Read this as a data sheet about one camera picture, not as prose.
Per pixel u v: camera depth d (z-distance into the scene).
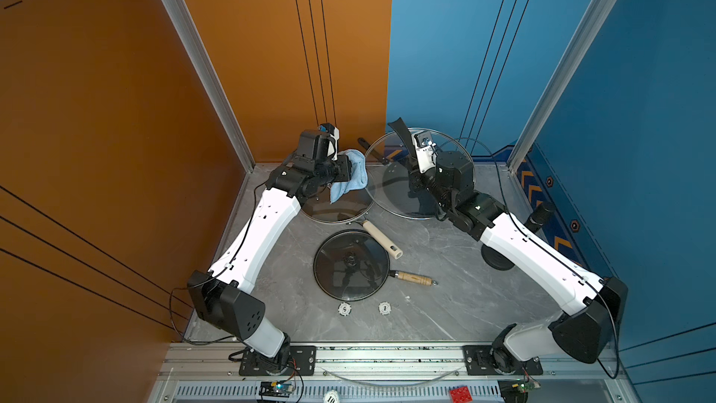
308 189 0.52
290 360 0.72
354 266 0.87
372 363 0.75
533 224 0.78
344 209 1.04
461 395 0.68
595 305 0.40
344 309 0.83
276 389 0.71
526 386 0.70
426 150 0.59
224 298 0.40
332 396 0.64
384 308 0.82
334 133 0.68
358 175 0.72
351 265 0.87
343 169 0.66
